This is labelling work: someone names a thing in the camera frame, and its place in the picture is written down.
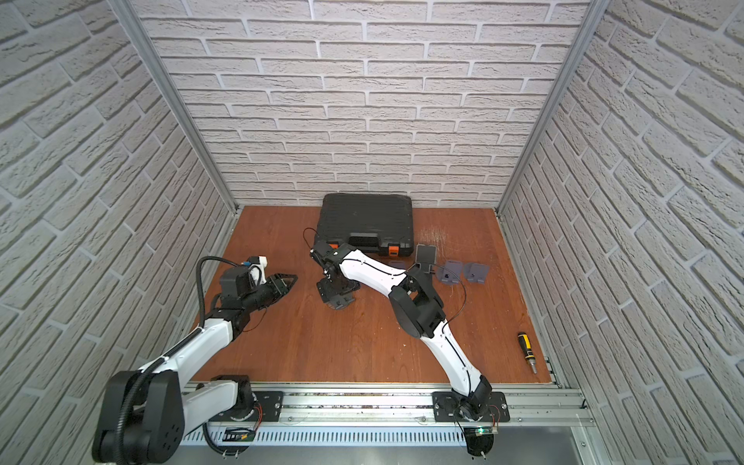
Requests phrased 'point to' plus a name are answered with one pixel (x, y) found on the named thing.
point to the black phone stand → (425, 256)
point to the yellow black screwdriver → (526, 348)
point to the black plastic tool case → (377, 224)
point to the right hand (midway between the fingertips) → (342, 292)
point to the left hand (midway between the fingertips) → (299, 274)
